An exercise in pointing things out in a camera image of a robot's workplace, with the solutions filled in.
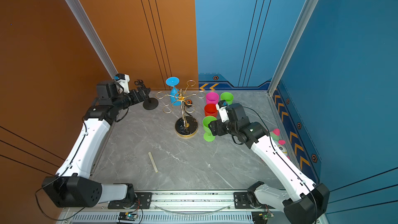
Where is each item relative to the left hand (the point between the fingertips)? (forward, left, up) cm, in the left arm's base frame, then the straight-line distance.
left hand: (144, 89), depth 76 cm
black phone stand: (+18, +11, -33) cm, 39 cm away
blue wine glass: (+10, -12, -4) cm, 16 cm away
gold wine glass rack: (-2, -18, -30) cm, 35 cm away
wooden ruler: (-24, -1, -32) cm, 40 cm away
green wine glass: (-8, -32, -32) cm, 46 cm away
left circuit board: (-48, +4, -34) cm, 59 cm away
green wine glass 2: (+13, -44, -19) cm, 50 cm away
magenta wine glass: (+16, -34, -23) cm, 44 cm away
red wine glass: (+6, -33, -22) cm, 41 cm away
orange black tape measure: (+17, -18, -29) cm, 38 cm away
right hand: (-12, -36, -10) cm, 39 cm away
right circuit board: (-48, -56, -33) cm, 81 cm away
